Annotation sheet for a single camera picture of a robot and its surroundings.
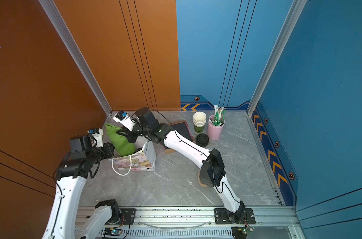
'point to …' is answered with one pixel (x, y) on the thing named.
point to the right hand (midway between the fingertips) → (119, 130)
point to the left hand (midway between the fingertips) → (114, 143)
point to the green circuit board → (110, 231)
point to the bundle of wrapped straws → (220, 113)
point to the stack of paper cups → (199, 121)
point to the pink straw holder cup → (215, 132)
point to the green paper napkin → (120, 141)
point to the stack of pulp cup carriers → (199, 180)
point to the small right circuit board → (240, 232)
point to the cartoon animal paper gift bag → (144, 160)
